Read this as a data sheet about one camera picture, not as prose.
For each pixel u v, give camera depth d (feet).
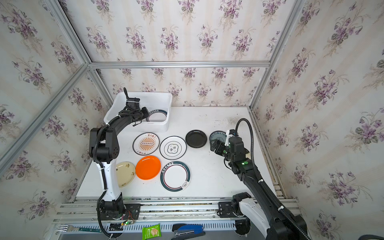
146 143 3.23
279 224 1.29
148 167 2.91
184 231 2.19
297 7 2.35
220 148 2.33
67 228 2.25
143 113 2.60
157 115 3.61
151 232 2.21
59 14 2.36
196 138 3.25
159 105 3.64
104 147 1.87
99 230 2.22
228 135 2.40
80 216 2.38
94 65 3.08
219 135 3.41
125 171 2.82
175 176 2.77
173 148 3.14
